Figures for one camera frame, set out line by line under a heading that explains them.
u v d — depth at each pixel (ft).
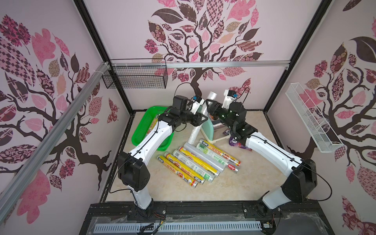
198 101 2.21
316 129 2.49
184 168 2.80
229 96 2.12
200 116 2.24
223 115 2.10
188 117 2.20
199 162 2.89
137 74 3.11
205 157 2.95
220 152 3.03
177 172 2.76
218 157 2.94
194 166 2.80
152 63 3.03
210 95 2.40
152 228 2.38
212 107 2.19
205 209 2.45
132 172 1.45
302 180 1.38
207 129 2.96
